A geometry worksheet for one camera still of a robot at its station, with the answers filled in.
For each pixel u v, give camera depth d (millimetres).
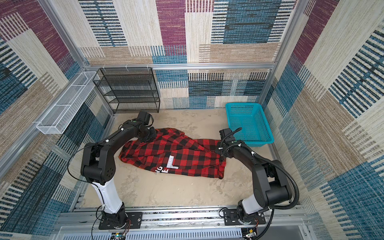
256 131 1078
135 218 741
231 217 738
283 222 732
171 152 938
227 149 661
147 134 827
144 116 782
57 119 713
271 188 442
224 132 731
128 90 1097
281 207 444
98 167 504
